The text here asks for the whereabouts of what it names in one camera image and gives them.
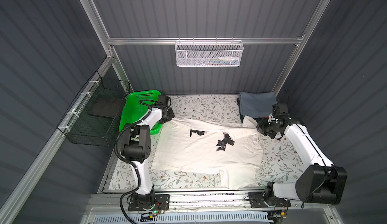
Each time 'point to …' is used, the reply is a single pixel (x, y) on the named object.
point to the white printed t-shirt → (232, 149)
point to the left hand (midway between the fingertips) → (169, 116)
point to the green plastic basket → (133, 110)
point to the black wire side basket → (94, 119)
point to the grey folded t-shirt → (257, 105)
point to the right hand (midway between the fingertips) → (259, 129)
